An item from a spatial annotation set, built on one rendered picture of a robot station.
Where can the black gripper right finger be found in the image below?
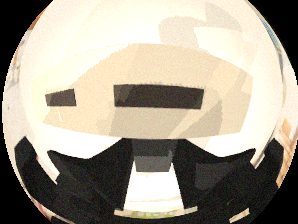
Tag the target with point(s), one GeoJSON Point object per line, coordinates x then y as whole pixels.
{"type": "Point", "coordinates": [199, 171]}

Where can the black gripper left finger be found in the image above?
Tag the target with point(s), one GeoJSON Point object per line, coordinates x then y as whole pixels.
{"type": "Point", "coordinates": [108, 172]}

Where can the black two-prong plug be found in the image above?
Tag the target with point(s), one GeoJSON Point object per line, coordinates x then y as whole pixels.
{"type": "Point", "coordinates": [153, 155]}

